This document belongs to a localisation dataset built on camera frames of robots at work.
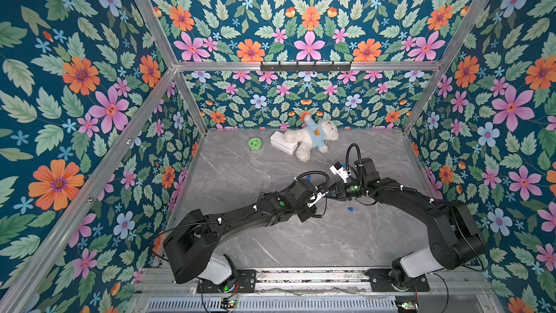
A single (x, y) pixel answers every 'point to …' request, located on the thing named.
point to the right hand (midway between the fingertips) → (328, 191)
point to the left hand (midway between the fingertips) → (314, 202)
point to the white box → (279, 141)
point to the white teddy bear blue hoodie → (313, 134)
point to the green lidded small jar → (255, 145)
